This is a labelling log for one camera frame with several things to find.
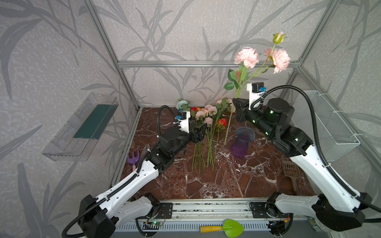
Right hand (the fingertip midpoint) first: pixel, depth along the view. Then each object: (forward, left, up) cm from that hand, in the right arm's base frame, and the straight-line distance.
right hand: (235, 94), depth 59 cm
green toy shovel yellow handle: (-41, 0, -45) cm, 61 cm away
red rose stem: (+19, -1, -44) cm, 48 cm away
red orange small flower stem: (+29, +19, -40) cm, 53 cm away
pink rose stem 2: (-6, +15, -47) cm, 49 cm away
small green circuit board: (-39, +35, -47) cm, 71 cm away
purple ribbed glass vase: (-3, -9, -38) cm, 39 cm away
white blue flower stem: (+32, +27, -38) cm, 57 cm away
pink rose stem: (+21, +7, -42) cm, 48 cm away
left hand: (-2, +13, -13) cm, 18 cm away
